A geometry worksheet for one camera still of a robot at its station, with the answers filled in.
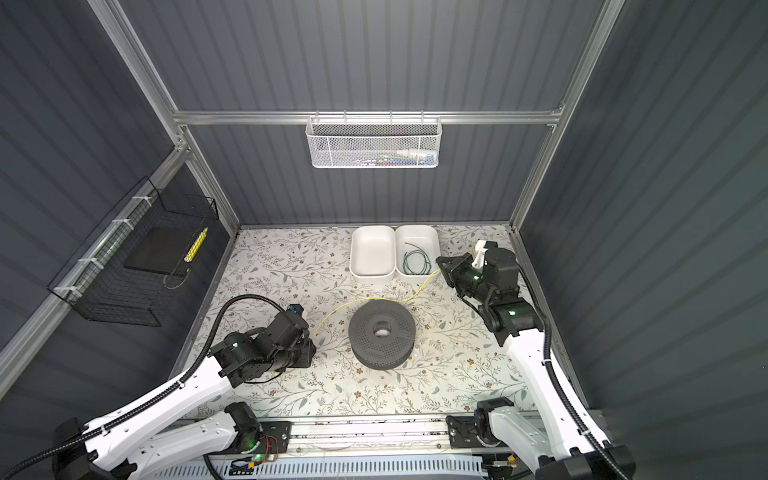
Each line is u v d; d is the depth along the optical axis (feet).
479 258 2.16
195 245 2.54
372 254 3.57
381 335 2.99
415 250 3.61
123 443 1.34
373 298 3.27
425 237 3.75
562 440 1.27
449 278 2.13
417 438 2.47
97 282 2.10
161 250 2.47
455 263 2.08
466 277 2.10
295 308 2.32
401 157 3.00
